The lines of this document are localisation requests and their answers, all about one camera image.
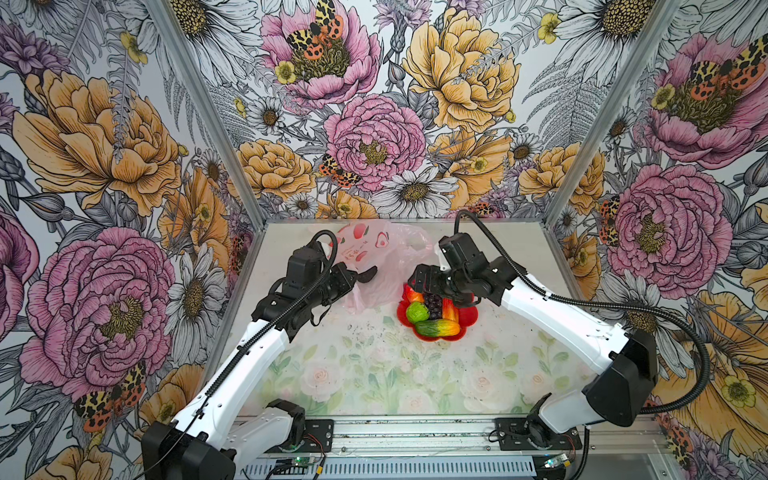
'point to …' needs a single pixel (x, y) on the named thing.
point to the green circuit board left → (303, 461)
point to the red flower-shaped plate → (468, 315)
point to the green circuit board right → (557, 461)
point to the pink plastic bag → (392, 248)
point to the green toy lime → (417, 312)
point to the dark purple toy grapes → (433, 302)
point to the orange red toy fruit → (449, 311)
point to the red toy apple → (411, 295)
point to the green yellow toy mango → (438, 328)
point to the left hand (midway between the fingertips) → (359, 283)
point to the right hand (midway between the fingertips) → (424, 294)
